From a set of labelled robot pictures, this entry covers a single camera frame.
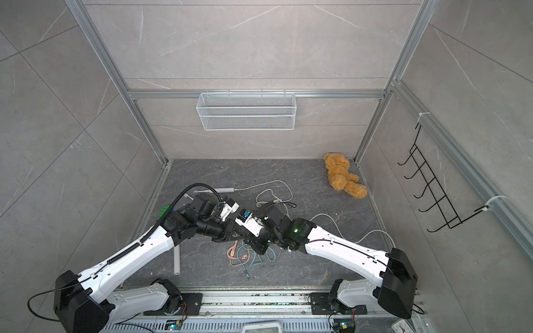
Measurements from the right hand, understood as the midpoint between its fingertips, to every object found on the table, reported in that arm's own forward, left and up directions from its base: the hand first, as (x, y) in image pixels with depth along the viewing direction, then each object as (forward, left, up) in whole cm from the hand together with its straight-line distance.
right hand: (249, 239), depth 72 cm
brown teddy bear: (+29, -40, -3) cm, 49 cm away
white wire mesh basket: (+60, +3, +13) cm, 62 cm away
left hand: (0, 0, +3) cm, 3 cm away
